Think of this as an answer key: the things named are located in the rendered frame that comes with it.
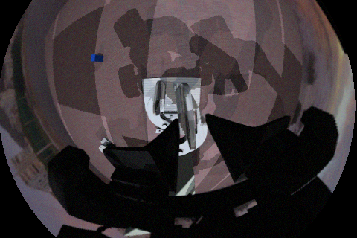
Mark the blue rectangular block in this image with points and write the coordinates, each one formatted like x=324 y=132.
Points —
x=96 y=58

